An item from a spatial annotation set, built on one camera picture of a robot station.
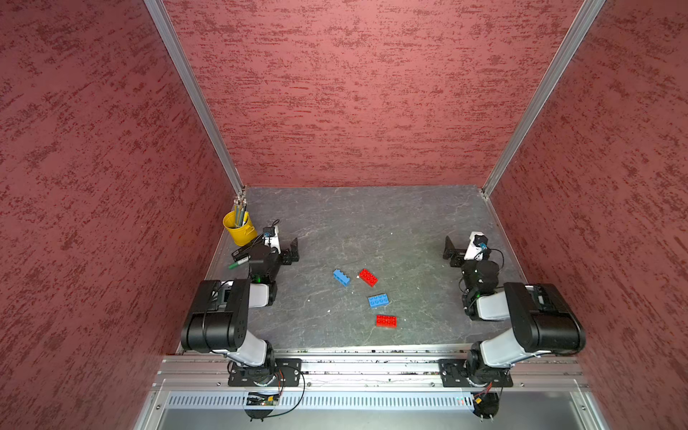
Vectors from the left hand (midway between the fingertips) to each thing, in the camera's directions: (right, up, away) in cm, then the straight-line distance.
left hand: (284, 242), depth 94 cm
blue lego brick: (+21, -12, -2) cm, 24 cm away
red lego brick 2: (+35, -24, -12) cm, 44 cm away
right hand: (+62, +1, -4) cm, 62 cm away
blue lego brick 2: (+34, -19, -7) cm, 39 cm away
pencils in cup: (-16, +10, +1) cm, 19 cm away
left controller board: (-1, -41, -22) cm, 46 cm away
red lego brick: (+31, -13, -2) cm, 33 cm away
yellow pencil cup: (-16, +2, +2) cm, 16 cm away
